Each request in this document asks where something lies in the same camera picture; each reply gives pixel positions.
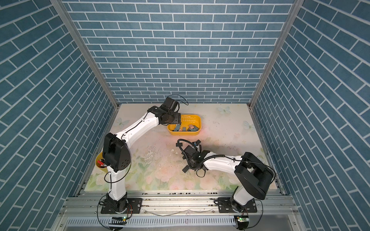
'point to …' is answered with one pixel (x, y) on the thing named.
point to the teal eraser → (195, 129)
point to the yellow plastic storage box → (187, 120)
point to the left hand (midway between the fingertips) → (179, 119)
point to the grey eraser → (184, 128)
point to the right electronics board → (243, 222)
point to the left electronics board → (118, 220)
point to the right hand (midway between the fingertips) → (194, 163)
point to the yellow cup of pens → (100, 162)
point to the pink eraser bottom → (180, 130)
